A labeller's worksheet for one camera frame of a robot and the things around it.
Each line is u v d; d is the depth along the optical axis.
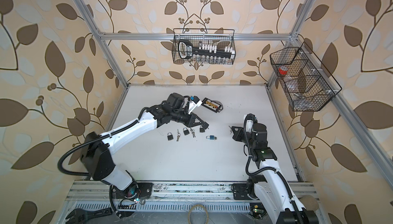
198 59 0.88
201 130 0.96
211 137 0.93
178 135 0.94
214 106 1.05
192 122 0.68
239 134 0.71
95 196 0.75
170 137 0.94
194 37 0.91
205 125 0.77
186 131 0.96
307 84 0.75
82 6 0.79
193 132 0.96
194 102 0.71
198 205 0.72
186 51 0.85
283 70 0.87
